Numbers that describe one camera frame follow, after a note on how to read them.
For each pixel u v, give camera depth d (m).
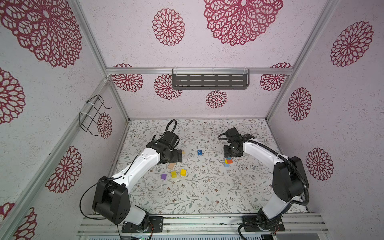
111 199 0.42
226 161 0.93
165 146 0.59
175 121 0.75
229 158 0.95
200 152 1.00
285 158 0.49
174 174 0.91
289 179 0.46
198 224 0.75
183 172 0.90
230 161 0.92
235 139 0.68
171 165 0.94
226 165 0.94
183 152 1.00
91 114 0.79
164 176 0.92
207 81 0.96
